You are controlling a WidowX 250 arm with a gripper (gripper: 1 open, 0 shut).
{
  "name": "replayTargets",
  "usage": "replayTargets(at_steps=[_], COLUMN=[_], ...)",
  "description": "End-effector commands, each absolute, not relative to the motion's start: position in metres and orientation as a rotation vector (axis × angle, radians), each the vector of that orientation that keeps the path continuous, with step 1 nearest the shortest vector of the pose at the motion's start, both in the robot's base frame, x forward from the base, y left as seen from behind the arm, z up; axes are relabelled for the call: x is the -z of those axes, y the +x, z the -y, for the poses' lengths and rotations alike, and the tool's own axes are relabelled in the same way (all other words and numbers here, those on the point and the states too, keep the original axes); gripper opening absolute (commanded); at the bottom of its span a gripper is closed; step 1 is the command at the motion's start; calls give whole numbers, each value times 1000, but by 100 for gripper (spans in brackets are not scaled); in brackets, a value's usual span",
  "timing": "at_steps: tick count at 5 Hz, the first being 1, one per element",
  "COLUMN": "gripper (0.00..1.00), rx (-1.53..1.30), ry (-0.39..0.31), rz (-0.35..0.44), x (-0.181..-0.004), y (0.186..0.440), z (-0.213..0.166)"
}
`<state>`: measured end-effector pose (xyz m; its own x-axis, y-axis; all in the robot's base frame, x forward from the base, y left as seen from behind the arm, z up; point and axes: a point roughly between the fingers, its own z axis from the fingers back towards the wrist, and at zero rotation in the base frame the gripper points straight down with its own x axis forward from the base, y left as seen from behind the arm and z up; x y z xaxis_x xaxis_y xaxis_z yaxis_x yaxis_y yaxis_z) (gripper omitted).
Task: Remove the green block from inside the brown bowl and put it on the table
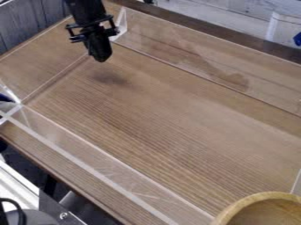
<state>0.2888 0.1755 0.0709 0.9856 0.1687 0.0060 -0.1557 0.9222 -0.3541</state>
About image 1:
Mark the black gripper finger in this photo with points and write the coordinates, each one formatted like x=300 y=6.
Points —
x=96 y=43

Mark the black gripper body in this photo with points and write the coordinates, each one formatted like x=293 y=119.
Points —
x=75 y=29

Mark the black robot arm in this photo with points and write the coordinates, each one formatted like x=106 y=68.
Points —
x=86 y=11

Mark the brown wooden bowl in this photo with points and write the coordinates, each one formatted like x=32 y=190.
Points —
x=265 y=208

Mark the white container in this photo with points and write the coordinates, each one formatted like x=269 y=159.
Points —
x=282 y=28

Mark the blue object at right edge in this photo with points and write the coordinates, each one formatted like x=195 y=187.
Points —
x=297 y=39

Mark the clear acrylic corner bracket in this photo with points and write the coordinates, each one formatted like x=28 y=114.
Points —
x=121 y=24

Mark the clear acrylic tray wall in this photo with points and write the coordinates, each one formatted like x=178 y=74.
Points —
x=163 y=135

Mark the grey metal bracket with screw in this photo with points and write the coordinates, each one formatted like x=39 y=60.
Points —
x=54 y=209

